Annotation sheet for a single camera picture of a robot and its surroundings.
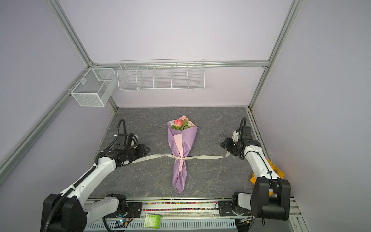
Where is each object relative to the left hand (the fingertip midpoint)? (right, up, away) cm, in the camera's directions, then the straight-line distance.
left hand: (147, 152), depth 84 cm
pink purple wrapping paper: (+19, +4, +7) cm, 21 cm away
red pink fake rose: (+16, +17, +18) cm, 30 cm away
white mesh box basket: (-41, +41, +15) cm, 60 cm away
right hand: (+46, +2, +3) cm, 47 cm away
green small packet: (+7, -30, -15) cm, 34 cm away
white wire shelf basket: (+6, +50, +12) cm, 52 cm away
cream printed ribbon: (+17, -4, +4) cm, 18 cm away
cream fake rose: (+26, +16, +21) cm, 37 cm away
